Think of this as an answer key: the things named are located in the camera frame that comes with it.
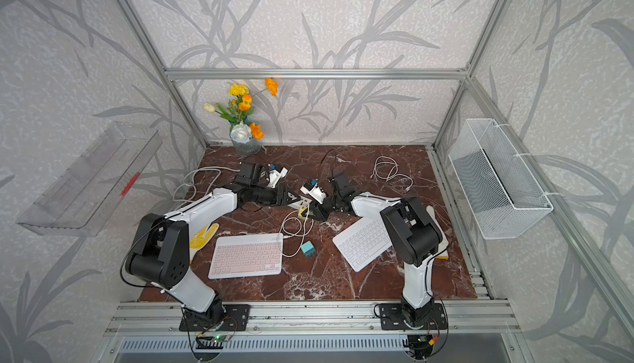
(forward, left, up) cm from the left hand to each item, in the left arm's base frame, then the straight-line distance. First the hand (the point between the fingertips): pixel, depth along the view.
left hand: (295, 198), depth 86 cm
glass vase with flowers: (+19, +19, +12) cm, 30 cm away
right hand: (-1, -3, -6) cm, 7 cm away
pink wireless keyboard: (-15, +17, -13) cm, 26 cm away
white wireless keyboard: (-11, -24, -12) cm, 29 cm away
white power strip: (+4, -2, -9) cm, 10 cm away
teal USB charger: (-14, -5, -11) cm, 18 cm away
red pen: (-7, +43, +18) cm, 47 cm away
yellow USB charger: (-4, -2, -4) cm, 6 cm away
